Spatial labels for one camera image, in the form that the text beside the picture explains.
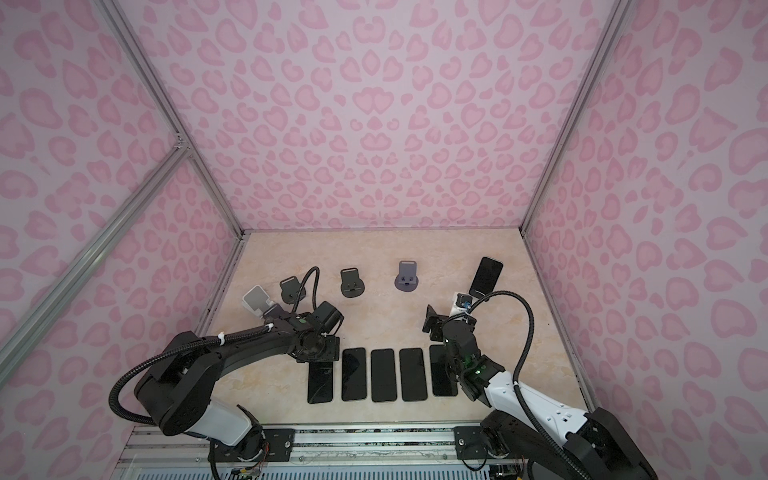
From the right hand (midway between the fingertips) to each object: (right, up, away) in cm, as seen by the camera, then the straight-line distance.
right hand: (440, 307), depth 83 cm
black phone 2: (-8, -20, 0) cm, 21 cm away
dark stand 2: (-9, +6, +17) cm, 20 cm away
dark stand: (-27, +4, +15) cm, 31 cm away
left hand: (-32, -13, +5) cm, 35 cm away
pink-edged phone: (-16, -20, +1) cm, 26 cm away
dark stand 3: (-48, +3, +17) cm, 51 cm away
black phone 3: (+16, +7, +12) cm, 22 cm away
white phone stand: (-55, +1, +9) cm, 56 cm away
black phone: (-33, -20, -2) cm, 38 cm away
